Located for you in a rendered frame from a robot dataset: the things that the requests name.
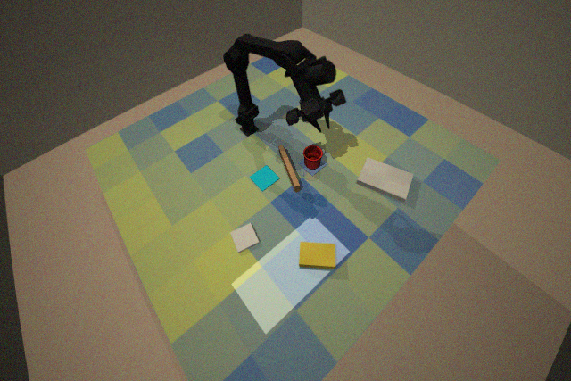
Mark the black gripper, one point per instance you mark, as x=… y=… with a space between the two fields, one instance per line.
x=336 y=98

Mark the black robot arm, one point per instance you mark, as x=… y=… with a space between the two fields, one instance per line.
x=286 y=54

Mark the beige square block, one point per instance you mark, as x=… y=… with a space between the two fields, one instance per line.
x=244 y=237

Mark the yellow flat block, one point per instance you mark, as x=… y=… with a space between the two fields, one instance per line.
x=317 y=255

